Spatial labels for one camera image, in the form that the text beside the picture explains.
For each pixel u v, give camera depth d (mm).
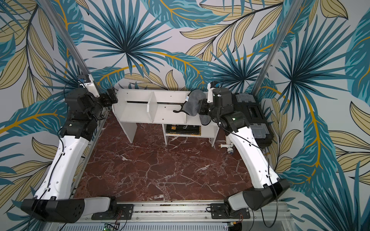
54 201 366
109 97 605
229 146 972
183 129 902
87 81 530
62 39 781
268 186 388
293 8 689
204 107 598
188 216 733
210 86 598
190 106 729
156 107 855
